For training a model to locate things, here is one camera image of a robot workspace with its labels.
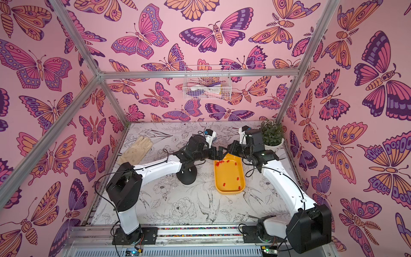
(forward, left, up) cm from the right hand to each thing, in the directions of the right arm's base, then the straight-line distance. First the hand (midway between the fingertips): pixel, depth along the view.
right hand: (229, 144), depth 80 cm
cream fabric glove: (+8, +58, -21) cm, 62 cm away
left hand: (0, +2, -4) cm, 4 cm away
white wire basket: (+38, +12, +12) cm, 41 cm away
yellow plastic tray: (-4, -2, -23) cm, 24 cm away
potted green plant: (+11, -25, -5) cm, 28 cm away
